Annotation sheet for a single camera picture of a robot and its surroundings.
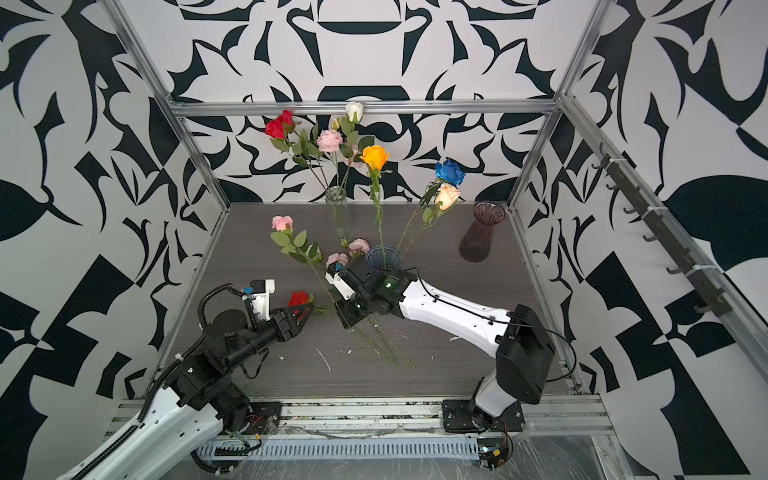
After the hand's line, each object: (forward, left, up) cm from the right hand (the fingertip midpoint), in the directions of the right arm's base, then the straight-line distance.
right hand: (338, 312), depth 76 cm
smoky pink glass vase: (+31, -43, -14) cm, 55 cm away
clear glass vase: (+38, +4, -11) cm, 40 cm away
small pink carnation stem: (-2, -11, +18) cm, 21 cm away
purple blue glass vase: (+15, -12, +3) cm, 19 cm away
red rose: (+9, +14, -10) cm, 20 cm away
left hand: (0, +6, +6) cm, 8 cm away
